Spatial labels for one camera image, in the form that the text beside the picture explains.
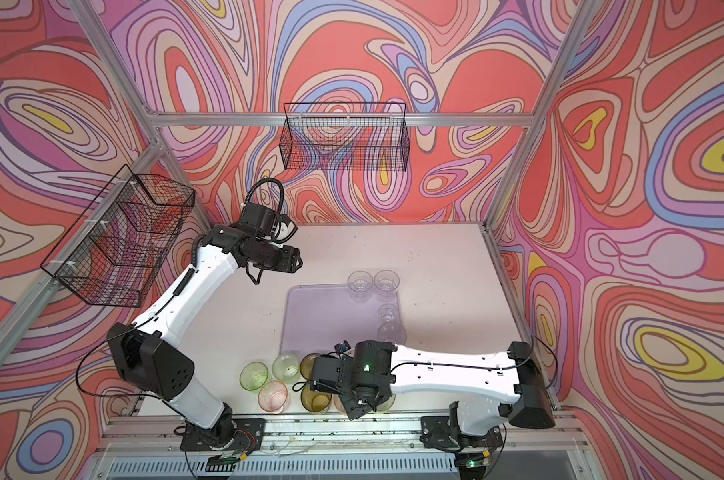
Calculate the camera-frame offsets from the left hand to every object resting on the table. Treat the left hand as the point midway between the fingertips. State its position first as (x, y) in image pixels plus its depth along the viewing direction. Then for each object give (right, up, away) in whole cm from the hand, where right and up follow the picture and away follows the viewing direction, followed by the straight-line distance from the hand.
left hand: (296, 259), depth 81 cm
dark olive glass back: (+4, -28, -3) cm, 28 cm away
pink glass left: (-5, -37, -3) cm, 37 cm away
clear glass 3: (+27, -22, +6) cm, 35 cm away
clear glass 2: (+26, -8, +17) cm, 33 cm away
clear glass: (+17, -8, +17) cm, 26 cm away
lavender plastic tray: (+4, -19, +14) cm, 24 cm away
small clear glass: (+26, -17, +10) cm, 33 cm away
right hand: (+20, -33, -16) cm, 42 cm away
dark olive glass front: (+6, -38, -2) cm, 39 cm away
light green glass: (-3, -31, +2) cm, 31 cm away
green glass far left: (-12, -32, 0) cm, 35 cm away
